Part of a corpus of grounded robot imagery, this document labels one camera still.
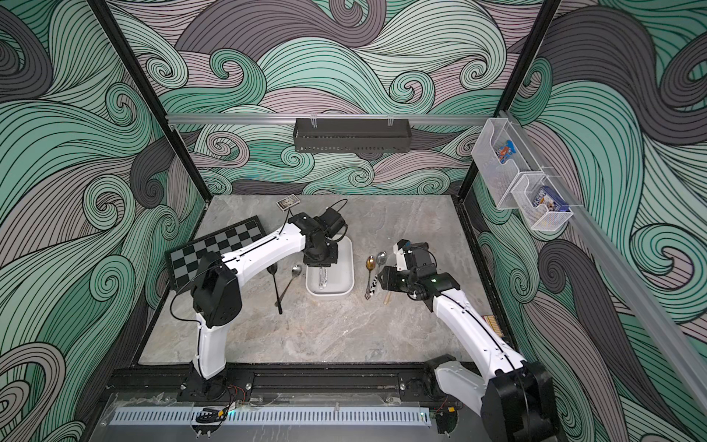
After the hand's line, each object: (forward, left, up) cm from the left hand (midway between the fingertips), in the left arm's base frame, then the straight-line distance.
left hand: (332, 260), depth 87 cm
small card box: (+36, +21, -10) cm, 43 cm away
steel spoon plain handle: (+2, +13, -10) cm, 16 cm away
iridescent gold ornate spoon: (+4, -13, -10) cm, 17 cm away
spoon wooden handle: (-8, -19, -11) cm, 23 cm away
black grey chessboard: (+4, +53, -7) cm, 54 cm away
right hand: (-6, -18, 0) cm, 19 cm away
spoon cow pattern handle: (+6, -17, -10) cm, 21 cm away
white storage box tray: (-2, -2, -9) cm, 10 cm away
